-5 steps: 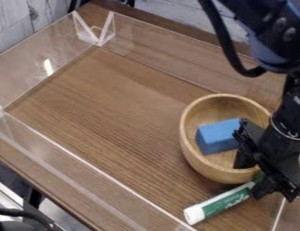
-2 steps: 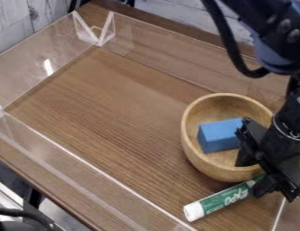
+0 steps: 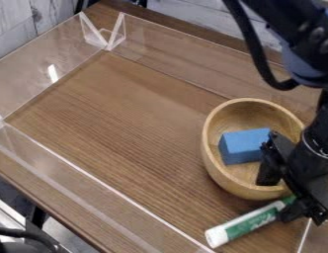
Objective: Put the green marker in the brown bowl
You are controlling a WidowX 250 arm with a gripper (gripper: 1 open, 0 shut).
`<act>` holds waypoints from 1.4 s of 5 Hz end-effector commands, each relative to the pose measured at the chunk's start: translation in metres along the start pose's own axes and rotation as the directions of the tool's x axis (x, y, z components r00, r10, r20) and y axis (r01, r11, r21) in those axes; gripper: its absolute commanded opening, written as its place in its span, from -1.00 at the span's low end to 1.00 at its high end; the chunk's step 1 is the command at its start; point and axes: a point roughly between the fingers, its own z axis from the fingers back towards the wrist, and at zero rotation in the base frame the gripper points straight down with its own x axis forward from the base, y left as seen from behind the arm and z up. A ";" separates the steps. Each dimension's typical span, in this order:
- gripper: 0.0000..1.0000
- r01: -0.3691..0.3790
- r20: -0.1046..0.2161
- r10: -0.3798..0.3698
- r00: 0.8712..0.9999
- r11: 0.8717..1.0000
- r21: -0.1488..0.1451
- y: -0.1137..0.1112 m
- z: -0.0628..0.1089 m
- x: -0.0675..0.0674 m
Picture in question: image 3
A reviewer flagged blue foam block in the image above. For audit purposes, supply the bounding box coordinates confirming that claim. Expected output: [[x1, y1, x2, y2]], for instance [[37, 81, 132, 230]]
[[218, 127, 270, 165]]

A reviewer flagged clear acrylic enclosure wall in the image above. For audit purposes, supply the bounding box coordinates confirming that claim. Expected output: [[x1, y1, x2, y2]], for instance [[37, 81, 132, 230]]
[[0, 11, 319, 253]]

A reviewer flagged green and white marker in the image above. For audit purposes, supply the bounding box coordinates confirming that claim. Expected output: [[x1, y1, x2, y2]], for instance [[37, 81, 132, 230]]
[[204, 196, 294, 249]]

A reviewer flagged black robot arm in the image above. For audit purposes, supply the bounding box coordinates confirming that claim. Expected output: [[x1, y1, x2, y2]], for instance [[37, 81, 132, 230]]
[[244, 0, 328, 224]]

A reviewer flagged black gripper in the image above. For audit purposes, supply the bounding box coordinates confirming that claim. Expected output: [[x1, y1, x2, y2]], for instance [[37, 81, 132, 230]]
[[255, 130, 328, 226]]

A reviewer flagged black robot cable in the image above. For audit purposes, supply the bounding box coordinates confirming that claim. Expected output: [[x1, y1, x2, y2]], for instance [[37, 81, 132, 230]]
[[220, 0, 302, 92]]

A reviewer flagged black cable lower left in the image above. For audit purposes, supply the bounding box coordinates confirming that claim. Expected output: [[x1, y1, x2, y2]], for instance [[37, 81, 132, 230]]
[[0, 226, 61, 253]]

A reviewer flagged black metal table leg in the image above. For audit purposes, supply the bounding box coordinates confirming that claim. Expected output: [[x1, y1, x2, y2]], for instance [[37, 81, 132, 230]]
[[31, 207, 47, 228]]

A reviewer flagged brown wooden bowl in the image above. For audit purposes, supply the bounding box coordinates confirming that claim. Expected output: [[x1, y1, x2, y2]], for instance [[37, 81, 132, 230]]
[[200, 98, 303, 201]]

